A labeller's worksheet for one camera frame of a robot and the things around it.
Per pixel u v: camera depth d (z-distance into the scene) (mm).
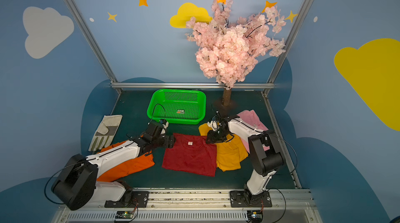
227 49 615
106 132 977
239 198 746
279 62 1019
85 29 853
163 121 801
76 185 416
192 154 883
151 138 679
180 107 1111
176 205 737
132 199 695
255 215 725
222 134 778
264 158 475
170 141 800
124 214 718
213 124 833
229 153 886
